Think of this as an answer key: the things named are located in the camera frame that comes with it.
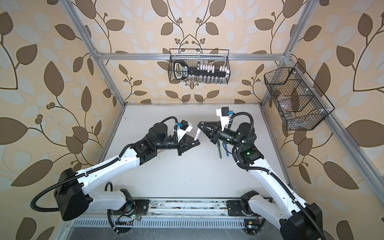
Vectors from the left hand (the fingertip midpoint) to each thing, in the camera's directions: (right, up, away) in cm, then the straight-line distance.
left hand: (199, 140), depth 67 cm
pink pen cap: (0, +5, -3) cm, 6 cm away
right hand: (0, +6, -4) cm, 7 cm away
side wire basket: (+51, +17, +6) cm, 54 cm away
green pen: (+14, -10, +29) cm, 34 cm away
